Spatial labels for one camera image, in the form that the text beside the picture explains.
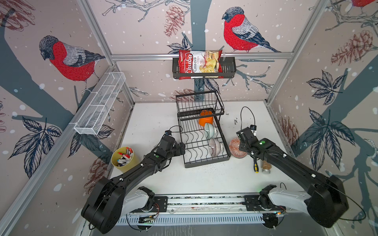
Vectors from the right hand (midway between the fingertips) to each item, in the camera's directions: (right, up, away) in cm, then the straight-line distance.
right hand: (244, 146), depth 83 cm
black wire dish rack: (-16, +25, +11) cm, 32 cm away
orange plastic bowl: (-23, +13, +17) cm, 32 cm away
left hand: (-38, -1, +2) cm, 38 cm away
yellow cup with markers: (-68, -7, -4) cm, 69 cm away
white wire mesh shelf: (-81, +18, -11) cm, 83 cm away
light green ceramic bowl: (-19, +8, +8) cm, 22 cm away
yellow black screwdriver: (+8, -13, +2) cm, 15 cm away
